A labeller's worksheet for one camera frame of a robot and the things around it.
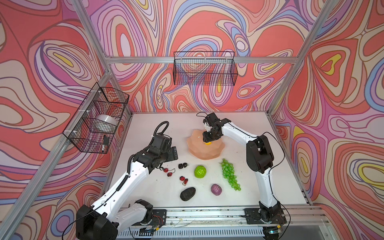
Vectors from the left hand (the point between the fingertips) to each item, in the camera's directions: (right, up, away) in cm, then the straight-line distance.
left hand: (172, 152), depth 80 cm
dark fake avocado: (+8, -21, -3) cm, 23 cm away
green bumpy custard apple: (+15, -11, +2) cm, 19 cm away
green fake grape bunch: (+32, -12, +6) cm, 34 cm away
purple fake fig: (+24, -20, -2) cm, 31 cm away
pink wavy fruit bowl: (+15, -1, +19) cm, 24 cm away
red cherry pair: (-5, -12, +8) cm, 16 cm away
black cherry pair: (+4, -10, +11) cm, 15 cm away
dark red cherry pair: (+7, -17, +4) cm, 19 cm away
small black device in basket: (-32, +7, -7) cm, 33 cm away
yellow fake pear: (+21, +3, +14) cm, 25 cm away
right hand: (+22, +4, +19) cm, 29 cm away
